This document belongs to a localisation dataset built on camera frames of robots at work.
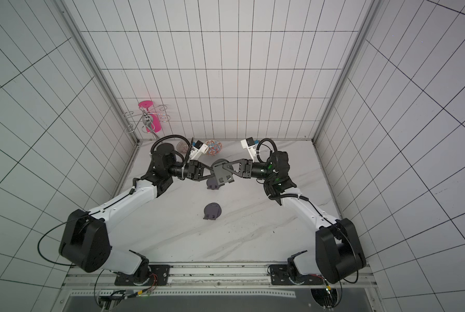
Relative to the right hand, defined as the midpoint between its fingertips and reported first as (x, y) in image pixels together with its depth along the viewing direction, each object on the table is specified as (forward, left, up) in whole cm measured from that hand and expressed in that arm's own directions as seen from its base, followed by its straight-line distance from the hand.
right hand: (226, 165), depth 68 cm
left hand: (-3, +4, -3) cm, 6 cm away
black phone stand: (-3, +1, -2) cm, 4 cm away
